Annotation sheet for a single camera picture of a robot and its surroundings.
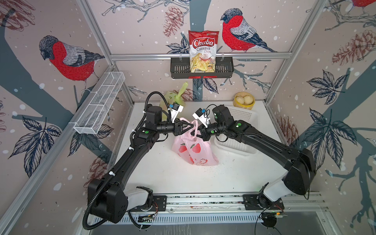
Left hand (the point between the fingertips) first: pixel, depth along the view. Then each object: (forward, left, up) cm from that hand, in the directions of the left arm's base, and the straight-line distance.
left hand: (193, 123), depth 70 cm
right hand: (-2, +1, -5) cm, 6 cm away
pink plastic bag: (-8, +1, -8) cm, 12 cm away
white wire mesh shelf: (+1, +51, 0) cm, 51 cm away
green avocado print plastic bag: (+29, +14, -12) cm, 35 cm away
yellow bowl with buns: (+41, -41, -25) cm, 63 cm away
